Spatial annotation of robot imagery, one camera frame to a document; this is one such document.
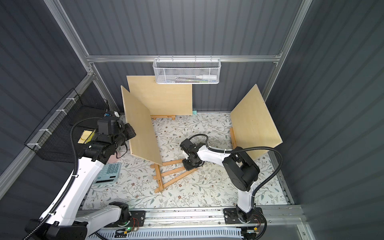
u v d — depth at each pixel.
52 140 0.66
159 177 0.85
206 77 0.93
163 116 1.14
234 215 0.74
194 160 0.68
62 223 0.37
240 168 0.50
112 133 0.53
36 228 0.35
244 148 0.52
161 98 1.06
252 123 0.50
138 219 0.73
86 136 0.65
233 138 0.99
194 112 1.18
